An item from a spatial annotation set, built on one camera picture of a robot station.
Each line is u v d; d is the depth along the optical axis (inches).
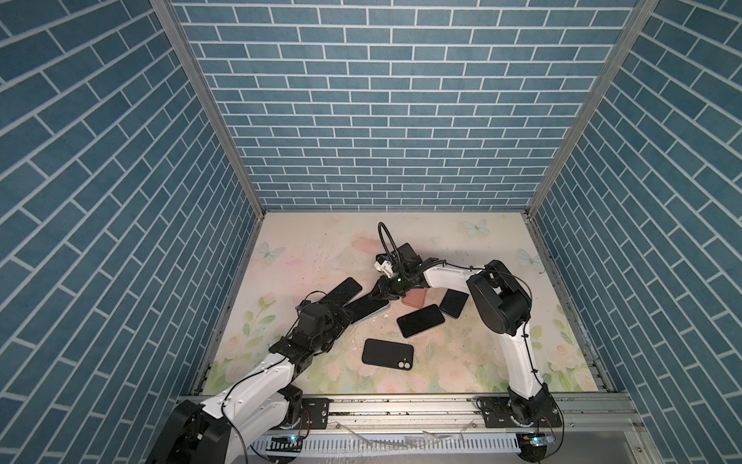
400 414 29.7
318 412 28.6
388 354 33.4
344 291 38.0
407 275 31.2
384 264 36.6
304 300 31.1
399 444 27.8
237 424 17.7
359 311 35.8
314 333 26.0
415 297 37.6
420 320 36.1
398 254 32.5
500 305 22.1
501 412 29.0
